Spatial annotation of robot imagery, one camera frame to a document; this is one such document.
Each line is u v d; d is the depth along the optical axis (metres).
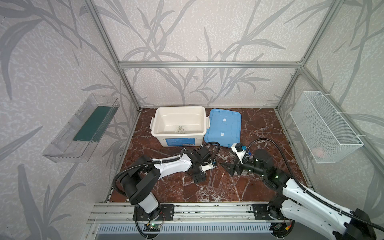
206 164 0.76
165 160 0.53
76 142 0.63
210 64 0.97
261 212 0.73
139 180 0.44
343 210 0.43
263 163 0.57
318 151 0.72
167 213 0.73
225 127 1.08
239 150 0.63
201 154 0.69
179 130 1.00
